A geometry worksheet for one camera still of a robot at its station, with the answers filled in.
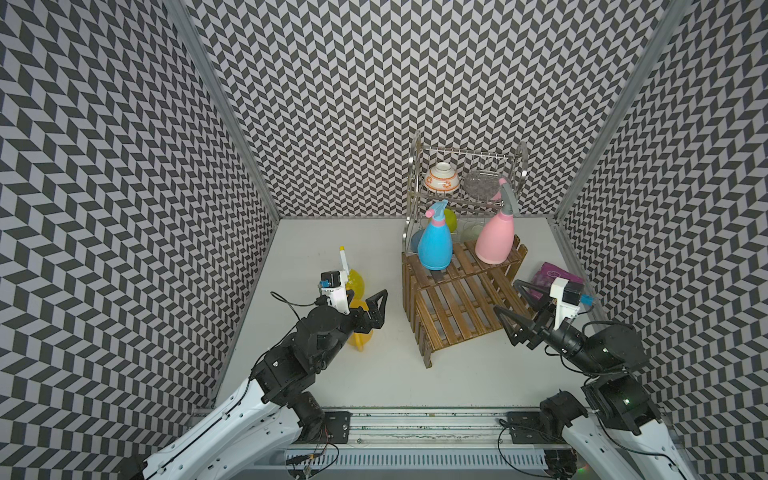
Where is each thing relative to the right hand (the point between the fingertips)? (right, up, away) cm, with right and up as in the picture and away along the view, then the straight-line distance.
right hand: (504, 300), depth 62 cm
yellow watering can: (-33, -14, +17) cm, 39 cm away
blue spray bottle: (-14, +10, +5) cm, 18 cm away
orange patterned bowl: (-9, +31, +26) cm, 41 cm away
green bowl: (-3, +21, +46) cm, 50 cm away
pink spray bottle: (0, +13, +6) cm, 14 cm away
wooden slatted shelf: (-8, -4, +18) cm, 20 cm away
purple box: (+26, +2, +34) cm, 43 cm away
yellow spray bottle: (-36, 0, +28) cm, 46 cm away
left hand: (-29, 0, +7) cm, 30 cm away
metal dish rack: (-14, +41, +41) cm, 60 cm away
